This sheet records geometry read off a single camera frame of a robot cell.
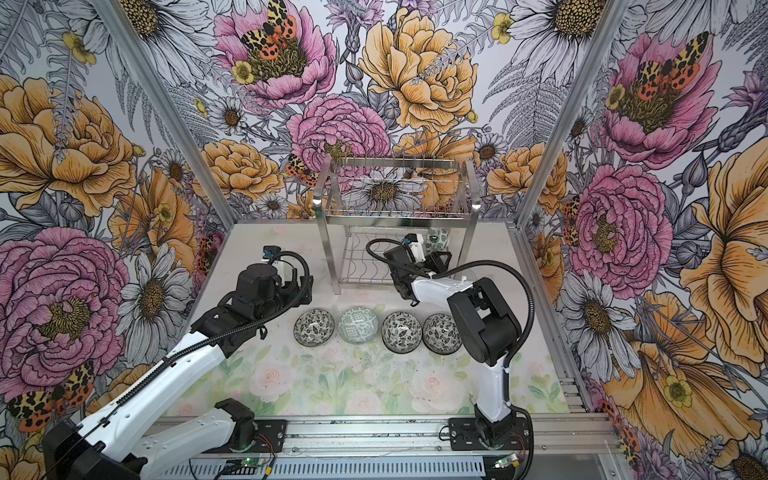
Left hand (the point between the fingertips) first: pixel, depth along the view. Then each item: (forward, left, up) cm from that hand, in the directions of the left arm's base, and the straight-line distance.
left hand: (294, 287), depth 79 cm
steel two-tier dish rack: (+48, -14, -12) cm, 52 cm away
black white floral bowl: (-5, -28, -17) cm, 33 cm away
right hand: (+13, -43, -7) cm, 45 cm away
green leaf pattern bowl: (+30, -42, -14) cm, 53 cm away
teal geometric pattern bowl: (-2, -15, -18) cm, 24 cm away
